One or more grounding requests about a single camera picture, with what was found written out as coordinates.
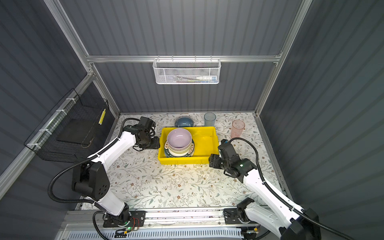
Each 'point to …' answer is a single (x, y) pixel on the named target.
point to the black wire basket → (74, 130)
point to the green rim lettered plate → (167, 153)
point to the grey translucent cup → (209, 118)
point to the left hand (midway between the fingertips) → (155, 145)
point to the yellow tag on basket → (102, 117)
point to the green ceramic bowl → (180, 153)
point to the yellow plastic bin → (206, 142)
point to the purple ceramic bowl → (179, 139)
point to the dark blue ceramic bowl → (184, 121)
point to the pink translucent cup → (237, 127)
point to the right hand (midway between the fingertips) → (215, 160)
